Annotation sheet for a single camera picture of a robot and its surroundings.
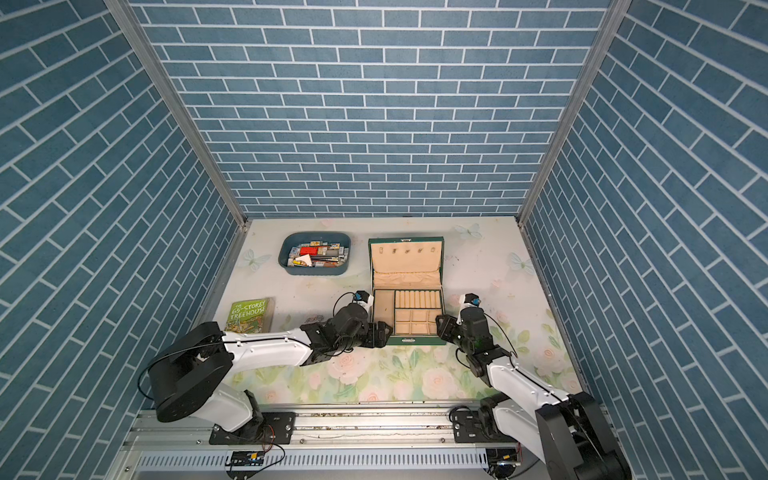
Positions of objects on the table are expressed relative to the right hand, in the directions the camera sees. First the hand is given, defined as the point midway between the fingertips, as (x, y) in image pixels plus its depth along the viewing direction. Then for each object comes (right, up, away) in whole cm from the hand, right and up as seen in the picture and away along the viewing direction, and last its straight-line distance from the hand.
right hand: (441, 320), depth 89 cm
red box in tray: (-47, +21, +19) cm, 55 cm away
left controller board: (-50, -30, -17) cm, 61 cm away
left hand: (-15, -3, -4) cm, 16 cm away
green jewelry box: (-10, +12, +5) cm, 16 cm away
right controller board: (+12, -29, -18) cm, 36 cm away
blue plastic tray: (-51, +25, +20) cm, 61 cm away
